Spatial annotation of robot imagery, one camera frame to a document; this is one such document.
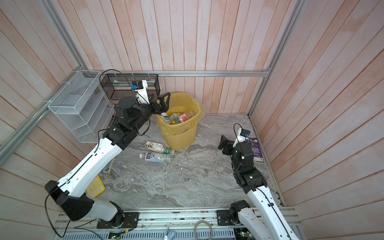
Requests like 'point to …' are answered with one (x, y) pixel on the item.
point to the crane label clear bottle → (159, 147)
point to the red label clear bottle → (183, 117)
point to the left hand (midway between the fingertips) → (163, 97)
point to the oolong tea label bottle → (157, 157)
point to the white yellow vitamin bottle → (175, 118)
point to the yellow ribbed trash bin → (181, 136)
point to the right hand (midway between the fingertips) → (229, 137)
